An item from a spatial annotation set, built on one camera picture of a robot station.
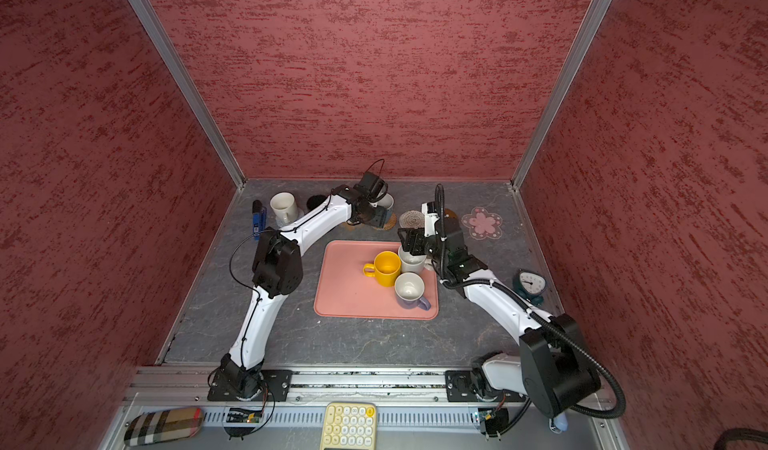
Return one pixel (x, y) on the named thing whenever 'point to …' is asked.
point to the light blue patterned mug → (380, 217)
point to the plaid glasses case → (163, 425)
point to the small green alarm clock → (530, 286)
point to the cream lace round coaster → (412, 219)
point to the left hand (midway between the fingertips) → (374, 221)
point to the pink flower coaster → (482, 224)
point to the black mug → (314, 200)
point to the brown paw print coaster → (352, 227)
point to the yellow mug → (386, 268)
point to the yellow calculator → (349, 426)
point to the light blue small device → (560, 421)
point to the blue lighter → (259, 218)
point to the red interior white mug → (387, 201)
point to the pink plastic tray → (342, 289)
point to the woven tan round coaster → (390, 223)
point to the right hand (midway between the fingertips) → (405, 235)
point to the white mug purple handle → (409, 289)
